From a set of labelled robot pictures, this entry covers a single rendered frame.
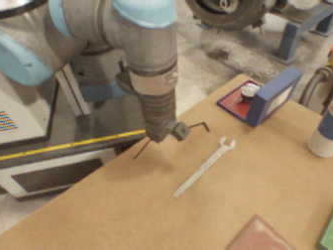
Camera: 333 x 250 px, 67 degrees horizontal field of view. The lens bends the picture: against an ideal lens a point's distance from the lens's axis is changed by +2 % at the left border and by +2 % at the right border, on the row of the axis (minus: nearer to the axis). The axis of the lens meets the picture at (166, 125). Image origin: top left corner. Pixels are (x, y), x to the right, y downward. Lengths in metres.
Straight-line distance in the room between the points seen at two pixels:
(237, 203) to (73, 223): 0.37
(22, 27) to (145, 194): 0.43
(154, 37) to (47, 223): 0.48
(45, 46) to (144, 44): 0.25
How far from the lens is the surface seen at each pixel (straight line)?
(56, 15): 0.48
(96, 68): 0.75
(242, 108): 0.80
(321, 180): 0.71
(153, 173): 0.65
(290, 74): 0.76
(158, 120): 0.50
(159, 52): 0.40
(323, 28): 2.28
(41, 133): 1.01
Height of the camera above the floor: 1.02
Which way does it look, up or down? 48 degrees down
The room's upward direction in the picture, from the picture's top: 6 degrees counter-clockwise
